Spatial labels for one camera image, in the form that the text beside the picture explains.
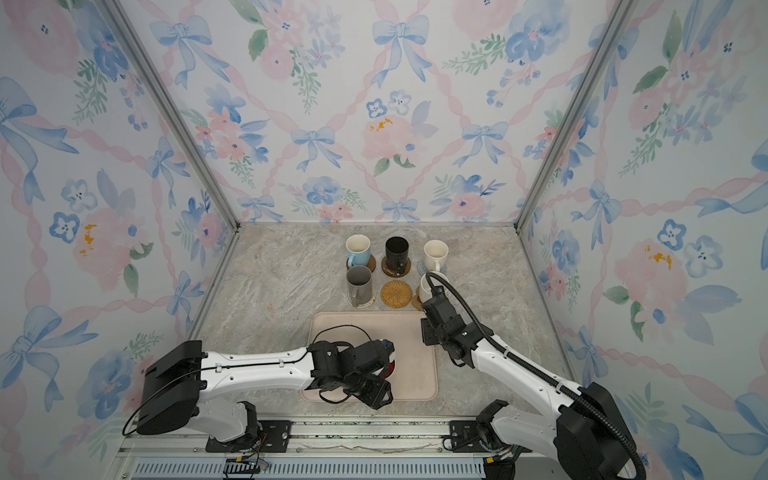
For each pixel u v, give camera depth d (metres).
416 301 0.98
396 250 1.01
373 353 0.59
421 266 1.06
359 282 0.90
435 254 0.99
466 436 0.73
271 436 0.75
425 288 0.92
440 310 0.64
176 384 0.41
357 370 0.59
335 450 0.73
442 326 0.63
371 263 1.07
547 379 0.45
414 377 0.83
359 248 1.01
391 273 1.06
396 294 1.00
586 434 0.40
